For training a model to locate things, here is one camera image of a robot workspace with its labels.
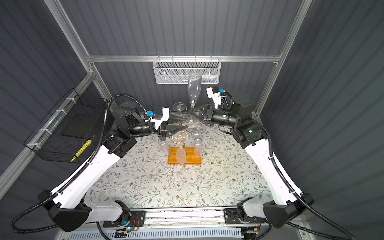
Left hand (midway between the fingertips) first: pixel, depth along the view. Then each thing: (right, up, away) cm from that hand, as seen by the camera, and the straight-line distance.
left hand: (186, 120), depth 54 cm
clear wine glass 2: (-14, -13, +27) cm, 33 cm away
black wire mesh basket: (-61, +1, +25) cm, 66 cm away
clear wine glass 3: (-3, -7, +12) cm, 14 cm away
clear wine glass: (-5, +8, +25) cm, 27 cm away
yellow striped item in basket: (-49, -13, +15) cm, 53 cm away
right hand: (+1, +2, +1) cm, 3 cm away
